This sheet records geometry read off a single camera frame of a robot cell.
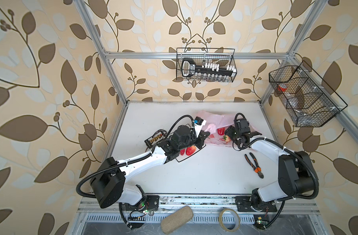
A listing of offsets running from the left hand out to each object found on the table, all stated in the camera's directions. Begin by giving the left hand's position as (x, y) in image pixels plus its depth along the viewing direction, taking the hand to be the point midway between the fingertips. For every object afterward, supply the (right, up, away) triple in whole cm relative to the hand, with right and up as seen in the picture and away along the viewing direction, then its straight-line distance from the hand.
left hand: (211, 132), depth 72 cm
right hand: (+15, -4, +20) cm, 25 cm away
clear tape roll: (+11, -40, -5) cm, 42 cm away
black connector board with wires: (-32, -6, +26) cm, 42 cm away
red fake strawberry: (-15, -14, +16) cm, 26 cm away
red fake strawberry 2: (-10, -13, +16) cm, 23 cm away
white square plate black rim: (-16, -18, +16) cm, 29 cm away
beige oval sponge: (-17, -40, -5) cm, 44 cm away
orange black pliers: (+30, -23, +12) cm, 40 cm away
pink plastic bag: (+5, +4, +10) cm, 11 cm away
